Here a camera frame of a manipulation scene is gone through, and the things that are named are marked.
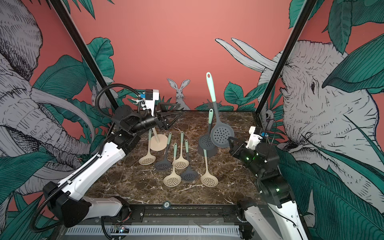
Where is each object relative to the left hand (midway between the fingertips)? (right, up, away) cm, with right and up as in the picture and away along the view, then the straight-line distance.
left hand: (180, 109), depth 56 cm
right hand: (+19, -10, +6) cm, 22 cm away
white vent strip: (-13, -57, +15) cm, 60 cm away
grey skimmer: (-14, -31, +35) cm, 49 cm away
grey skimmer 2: (+2, -35, +30) cm, 47 cm away
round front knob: (-10, -48, +21) cm, 53 cm away
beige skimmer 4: (+13, -38, +30) cm, 50 cm away
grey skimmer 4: (+17, -11, +7) cm, 21 cm away
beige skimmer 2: (-4, -30, +36) cm, 47 cm away
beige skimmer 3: (-7, -38, +28) cm, 47 cm away
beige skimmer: (-24, -28, +37) cm, 52 cm away
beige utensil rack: (-19, -21, +43) cm, 52 cm away
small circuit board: (-31, -56, +15) cm, 66 cm away
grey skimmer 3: (+11, -16, +33) cm, 38 cm away
